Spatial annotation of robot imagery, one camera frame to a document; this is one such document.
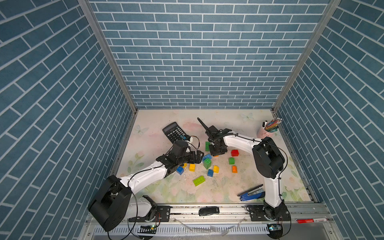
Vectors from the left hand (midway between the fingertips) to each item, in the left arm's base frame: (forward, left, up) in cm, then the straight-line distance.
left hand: (201, 155), depth 83 cm
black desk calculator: (+22, +19, -9) cm, 30 cm away
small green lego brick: (+2, -20, -11) cm, 23 cm away
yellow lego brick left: (-8, +8, +4) cm, 12 cm away
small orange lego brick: (-4, -20, -10) cm, 23 cm away
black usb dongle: (-26, -3, -8) cm, 27 cm away
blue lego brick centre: (-7, -5, -10) cm, 13 cm away
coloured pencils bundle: (+19, -46, +4) cm, 50 cm away
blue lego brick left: (-6, +12, -8) cm, 16 cm away
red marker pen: (-30, -54, -9) cm, 62 cm away
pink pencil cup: (+17, -40, -2) cm, 44 cm away
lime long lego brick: (-11, +1, -10) cm, 15 cm away
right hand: (+6, -9, -10) cm, 15 cm away
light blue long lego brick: (+4, -4, -10) cm, 11 cm away
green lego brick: (-3, -3, -4) cm, 6 cm away
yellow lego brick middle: (-4, +5, -8) cm, 10 cm away
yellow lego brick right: (-5, -9, -8) cm, 13 cm away
